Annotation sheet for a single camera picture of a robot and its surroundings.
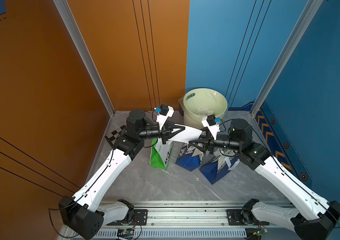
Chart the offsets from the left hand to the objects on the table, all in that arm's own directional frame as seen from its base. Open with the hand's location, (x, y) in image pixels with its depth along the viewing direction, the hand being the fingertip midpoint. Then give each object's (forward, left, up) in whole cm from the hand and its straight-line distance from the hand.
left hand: (183, 127), depth 61 cm
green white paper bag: (+1, +11, -23) cm, 26 cm away
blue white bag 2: (-9, -16, -19) cm, 26 cm away
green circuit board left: (-33, +27, -42) cm, 60 cm away
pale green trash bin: (+36, -11, -19) cm, 42 cm away
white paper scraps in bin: (+35, -16, -26) cm, 46 cm away
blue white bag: (-2, -4, -23) cm, 24 cm away
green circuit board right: (-32, -37, -38) cm, 62 cm away
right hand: (-2, -4, -4) cm, 6 cm away
